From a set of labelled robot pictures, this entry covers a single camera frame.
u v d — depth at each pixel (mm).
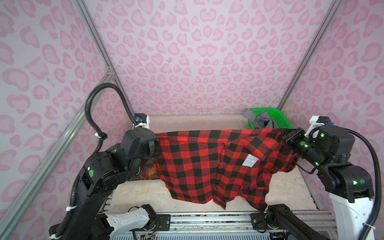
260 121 1097
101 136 369
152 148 359
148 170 867
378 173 384
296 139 482
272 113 1101
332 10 705
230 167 661
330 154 373
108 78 875
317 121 489
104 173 304
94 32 756
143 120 441
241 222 749
